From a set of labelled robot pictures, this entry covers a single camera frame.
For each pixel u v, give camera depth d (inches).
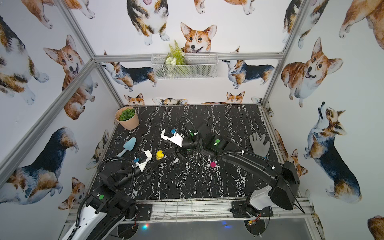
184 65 34.6
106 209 20.3
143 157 21.9
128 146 38.5
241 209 29.0
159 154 25.2
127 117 39.1
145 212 28.9
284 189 15.2
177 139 22.0
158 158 25.4
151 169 23.9
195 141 22.6
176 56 32.4
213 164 35.5
